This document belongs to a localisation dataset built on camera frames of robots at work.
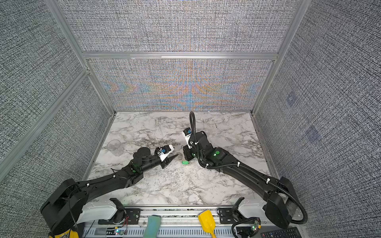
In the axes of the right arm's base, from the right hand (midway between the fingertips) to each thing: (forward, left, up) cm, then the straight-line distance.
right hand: (183, 146), depth 78 cm
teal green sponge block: (-33, +15, -18) cm, 41 cm away
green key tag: (0, 0, -17) cm, 17 cm away
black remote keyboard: (-35, -48, -19) cm, 63 cm away
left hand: (-1, +5, -3) cm, 6 cm away
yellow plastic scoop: (-31, -11, -19) cm, 38 cm away
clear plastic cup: (+11, +47, -16) cm, 50 cm away
